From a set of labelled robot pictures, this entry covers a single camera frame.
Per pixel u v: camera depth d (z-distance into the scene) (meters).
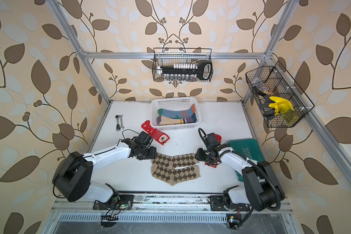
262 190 0.42
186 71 0.85
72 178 0.43
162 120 1.06
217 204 0.73
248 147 0.89
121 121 1.09
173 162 0.89
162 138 0.99
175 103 1.12
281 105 0.69
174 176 0.83
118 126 1.05
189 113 1.13
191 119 1.07
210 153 0.65
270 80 0.85
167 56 0.91
